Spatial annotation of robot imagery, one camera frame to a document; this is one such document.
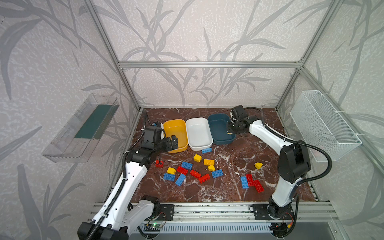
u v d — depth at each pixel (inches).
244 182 32.4
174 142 26.8
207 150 37.1
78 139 25.7
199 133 39.9
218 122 44.9
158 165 35.4
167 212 29.0
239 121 26.5
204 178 32.3
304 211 29.7
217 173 34.0
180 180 32.5
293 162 18.9
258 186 31.7
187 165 35.0
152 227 28.2
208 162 35.6
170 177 33.2
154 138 21.7
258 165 34.5
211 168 34.2
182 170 34.1
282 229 27.8
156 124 26.6
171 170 33.5
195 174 33.3
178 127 41.5
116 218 15.2
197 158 35.8
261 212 28.9
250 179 33.0
